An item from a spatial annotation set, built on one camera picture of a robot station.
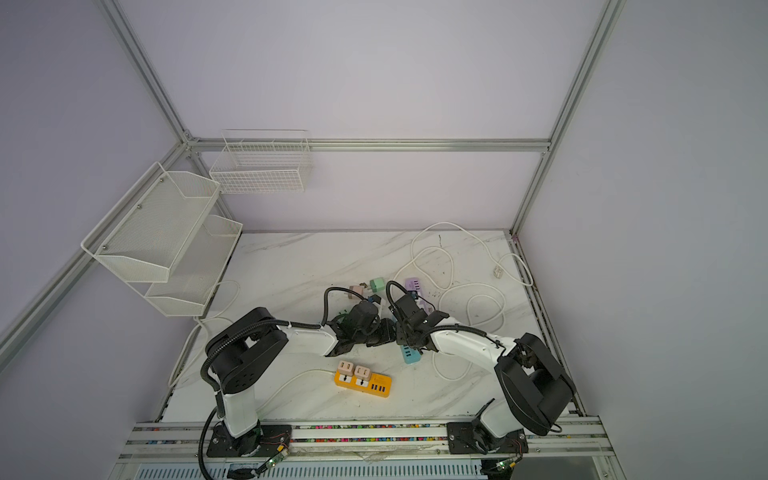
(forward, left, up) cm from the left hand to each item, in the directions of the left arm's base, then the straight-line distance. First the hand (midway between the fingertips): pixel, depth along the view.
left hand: (401, 334), depth 90 cm
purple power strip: (+19, -4, 0) cm, 19 cm away
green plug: (+19, +8, -1) cm, 21 cm away
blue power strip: (-6, -3, -1) cm, 7 cm away
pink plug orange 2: (-13, +11, +4) cm, 18 cm away
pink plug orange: (-12, +15, +4) cm, 20 cm away
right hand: (0, -1, +2) cm, 2 cm away
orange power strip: (-15, +7, 0) cm, 16 cm away
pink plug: (+19, +15, -3) cm, 24 cm away
